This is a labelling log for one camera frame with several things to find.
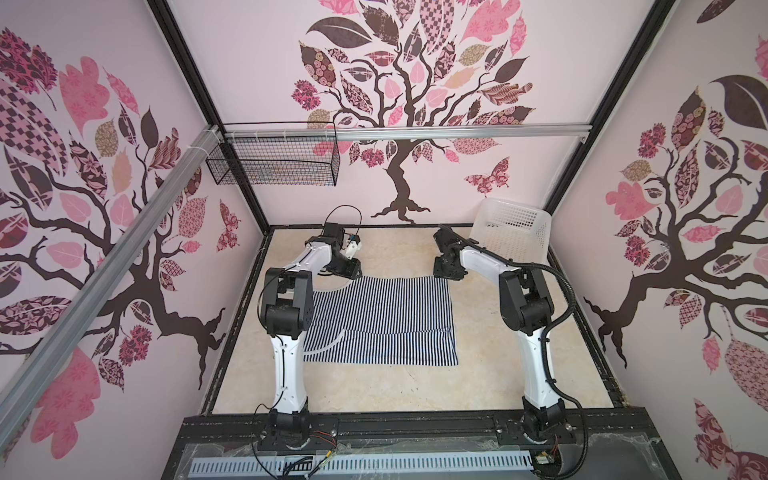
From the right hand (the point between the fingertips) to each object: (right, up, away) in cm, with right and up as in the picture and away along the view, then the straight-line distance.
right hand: (442, 269), depth 105 cm
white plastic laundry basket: (+32, +15, +12) cm, 38 cm away
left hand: (-32, -1, -3) cm, 32 cm away
